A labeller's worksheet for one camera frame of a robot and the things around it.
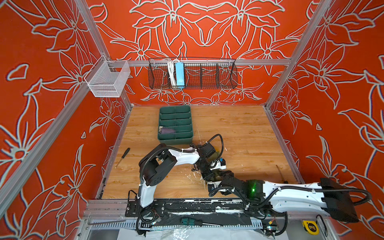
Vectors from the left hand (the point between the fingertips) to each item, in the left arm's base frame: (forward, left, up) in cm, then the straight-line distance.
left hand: (214, 180), depth 82 cm
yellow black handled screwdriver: (+1, -39, +1) cm, 39 cm away
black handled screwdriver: (+11, +57, -1) cm, 59 cm away
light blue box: (+51, +23, +34) cm, 65 cm away
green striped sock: (+7, +2, +14) cm, 16 cm away
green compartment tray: (+40, +24, +6) cm, 47 cm away
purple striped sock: (+28, +32, +6) cm, 43 cm away
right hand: (+2, -1, +4) cm, 4 cm away
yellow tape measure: (-19, -43, +1) cm, 47 cm away
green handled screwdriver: (-20, +10, +2) cm, 23 cm away
